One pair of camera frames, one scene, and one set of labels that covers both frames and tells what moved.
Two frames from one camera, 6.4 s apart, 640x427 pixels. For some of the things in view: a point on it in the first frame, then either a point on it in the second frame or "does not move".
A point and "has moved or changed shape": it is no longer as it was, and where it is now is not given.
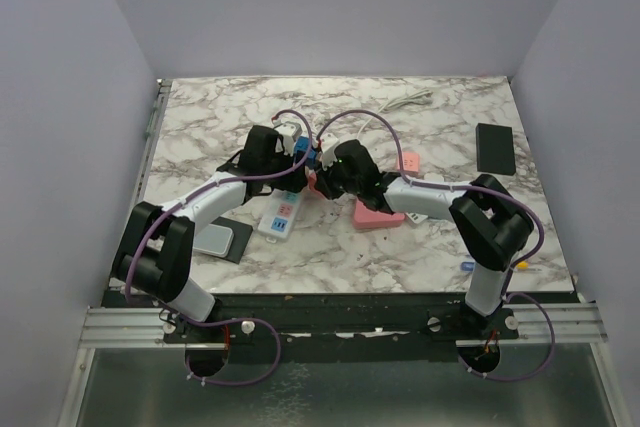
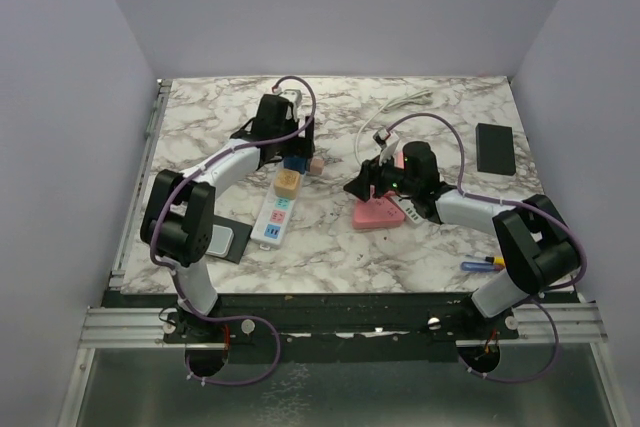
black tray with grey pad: [223, 238] does not move
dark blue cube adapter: [301, 144] has moved or changed shape
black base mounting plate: [344, 329] does not move
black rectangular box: [494, 149] does not move
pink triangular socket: [368, 218] does not move
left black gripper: [291, 181] -> [300, 146]
